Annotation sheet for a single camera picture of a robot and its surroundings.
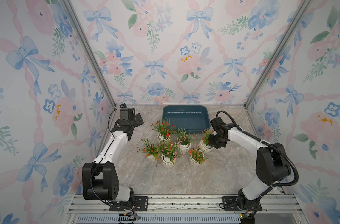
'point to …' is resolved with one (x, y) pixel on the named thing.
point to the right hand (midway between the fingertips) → (208, 139)
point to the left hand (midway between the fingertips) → (134, 117)
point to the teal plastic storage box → (187, 117)
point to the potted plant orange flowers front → (197, 156)
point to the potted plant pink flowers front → (169, 154)
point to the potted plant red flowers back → (165, 129)
